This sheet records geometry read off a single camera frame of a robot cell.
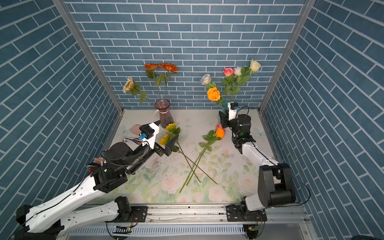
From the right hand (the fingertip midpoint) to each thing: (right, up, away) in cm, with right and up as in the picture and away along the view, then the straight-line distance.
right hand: (224, 111), depth 84 cm
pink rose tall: (+5, +17, +11) cm, 21 cm away
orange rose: (-5, -16, +16) cm, 23 cm away
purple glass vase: (-39, +5, +15) cm, 42 cm away
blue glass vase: (+2, +4, +12) cm, 13 cm away
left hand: (-25, -9, -27) cm, 38 cm away
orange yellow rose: (-7, +9, -3) cm, 12 cm away
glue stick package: (-58, -19, +15) cm, 62 cm away
